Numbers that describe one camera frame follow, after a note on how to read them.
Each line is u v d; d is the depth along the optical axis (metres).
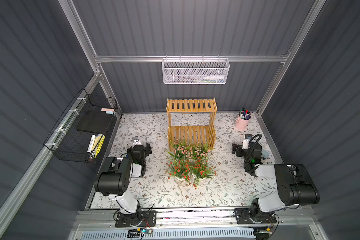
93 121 0.79
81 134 0.73
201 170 0.74
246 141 0.83
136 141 0.83
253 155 0.72
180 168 0.74
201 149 0.86
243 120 1.02
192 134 1.06
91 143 0.69
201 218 0.75
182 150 0.81
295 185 0.45
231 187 0.84
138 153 0.73
